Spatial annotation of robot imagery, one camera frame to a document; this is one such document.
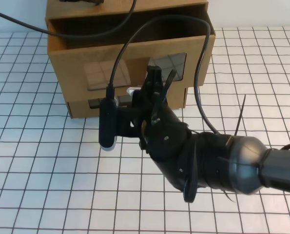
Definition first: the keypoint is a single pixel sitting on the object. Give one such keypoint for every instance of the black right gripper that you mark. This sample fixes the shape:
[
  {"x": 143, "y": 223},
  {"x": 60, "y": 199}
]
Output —
[{"x": 167, "y": 140}]

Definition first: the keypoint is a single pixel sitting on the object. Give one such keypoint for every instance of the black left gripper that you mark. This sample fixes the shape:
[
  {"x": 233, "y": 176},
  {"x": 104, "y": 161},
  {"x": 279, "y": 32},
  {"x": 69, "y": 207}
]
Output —
[{"x": 97, "y": 2}]

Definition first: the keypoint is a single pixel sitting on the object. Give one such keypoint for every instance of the brown cardboard drawer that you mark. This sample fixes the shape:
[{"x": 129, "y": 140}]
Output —
[
  {"x": 89, "y": 106},
  {"x": 174, "y": 38}
]

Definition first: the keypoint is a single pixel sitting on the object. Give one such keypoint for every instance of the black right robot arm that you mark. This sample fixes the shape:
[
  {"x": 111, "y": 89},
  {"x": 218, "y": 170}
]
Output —
[{"x": 239, "y": 164}]

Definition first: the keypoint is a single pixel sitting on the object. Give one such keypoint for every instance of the brown cardboard shoebox shell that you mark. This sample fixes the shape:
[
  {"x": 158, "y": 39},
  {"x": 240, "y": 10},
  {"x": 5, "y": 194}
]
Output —
[{"x": 61, "y": 10}]

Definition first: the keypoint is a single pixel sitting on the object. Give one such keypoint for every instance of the white plastic drawer handle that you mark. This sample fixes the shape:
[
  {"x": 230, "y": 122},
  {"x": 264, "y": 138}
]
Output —
[{"x": 131, "y": 90}]

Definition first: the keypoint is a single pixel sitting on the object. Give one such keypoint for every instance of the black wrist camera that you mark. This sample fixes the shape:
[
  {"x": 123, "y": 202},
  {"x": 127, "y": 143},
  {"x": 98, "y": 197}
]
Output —
[{"x": 107, "y": 124}]

